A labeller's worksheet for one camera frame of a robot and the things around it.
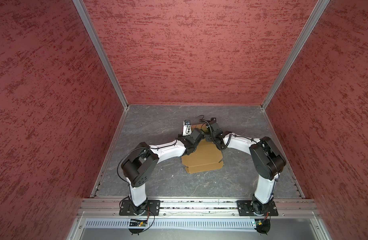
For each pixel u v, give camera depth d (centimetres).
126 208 73
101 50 87
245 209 74
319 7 71
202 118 74
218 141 71
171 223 71
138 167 47
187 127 77
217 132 77
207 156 90
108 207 76
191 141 71
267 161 50
